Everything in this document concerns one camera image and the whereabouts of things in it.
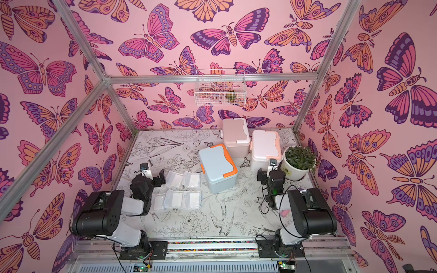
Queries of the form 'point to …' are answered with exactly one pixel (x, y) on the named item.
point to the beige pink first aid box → (236, 137)
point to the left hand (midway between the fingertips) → (156, 169)
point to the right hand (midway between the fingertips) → (272, 168)
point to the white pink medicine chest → (266, 149)
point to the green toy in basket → (231, 96)
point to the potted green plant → (297, 161)
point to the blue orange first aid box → (219, 172)
